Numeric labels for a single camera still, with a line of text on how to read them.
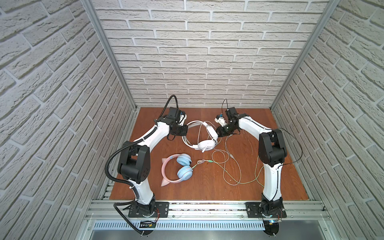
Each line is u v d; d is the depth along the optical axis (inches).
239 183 32.7
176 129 30.2
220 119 36.3
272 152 22.1
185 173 31.2
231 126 30.7
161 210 28.7
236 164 35.3
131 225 27.0
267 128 23.7
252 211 29.0
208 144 29.9
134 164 18.6
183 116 31.3
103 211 29.5
